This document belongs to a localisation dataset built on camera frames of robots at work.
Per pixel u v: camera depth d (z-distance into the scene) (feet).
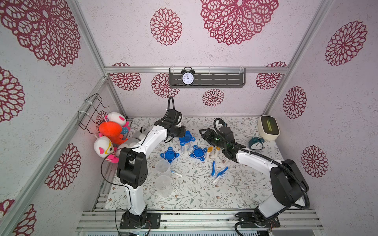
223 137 2.17
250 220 2.44
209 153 2.97
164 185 2.79
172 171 2.95
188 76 2.94
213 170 3.01
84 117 2.40
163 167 3.01
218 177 2.87
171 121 2.33
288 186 1.47
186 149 3.13
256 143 3.19
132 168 1.66
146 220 2.39
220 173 2.93
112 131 2.92
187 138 2.98
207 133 2.50
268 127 3.48
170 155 3.25
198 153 3.28
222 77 3.11
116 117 3.09
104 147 2.55
